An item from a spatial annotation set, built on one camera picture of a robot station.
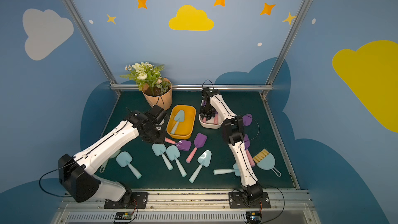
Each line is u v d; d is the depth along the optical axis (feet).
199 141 3.13
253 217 2.40
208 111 2.95
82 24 2.71
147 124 1.81
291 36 2.89
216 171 2.69
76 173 1.29
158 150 2.98
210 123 3.29
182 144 3.05
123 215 2.35
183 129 3.26
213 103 2.57
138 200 2.42
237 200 2.45
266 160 2.87
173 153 2.97
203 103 3.53
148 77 2.93
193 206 2.41
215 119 3.41
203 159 2.89
